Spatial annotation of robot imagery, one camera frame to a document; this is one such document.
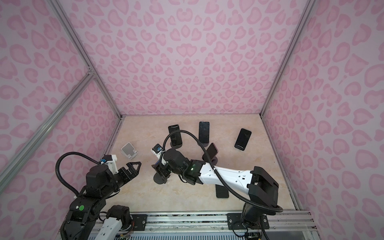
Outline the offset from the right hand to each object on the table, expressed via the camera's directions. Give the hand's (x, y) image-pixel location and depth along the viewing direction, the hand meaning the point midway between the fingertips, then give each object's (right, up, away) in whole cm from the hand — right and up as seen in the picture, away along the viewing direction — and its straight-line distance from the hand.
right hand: (158, 159), depth 73 cm
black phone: (+23, +13, +23) cm, 35 cm away
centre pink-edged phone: (+28, +2, +13) cm, 31 cm away
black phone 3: (+2, -2, -9) cm, 10 cm away
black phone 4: (+32, -20, +9) cm, 39 cm away
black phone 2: (+48, +8, +23) cm, 54 cm away
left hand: (-10, -2, -2) cm, 10 cm away
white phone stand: (-23, +1, +20) cm, 31 cm away
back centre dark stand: (+24, +4, +30) cm, 38 cm away
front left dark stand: (-2, -14, +11) cm, 18 cm away
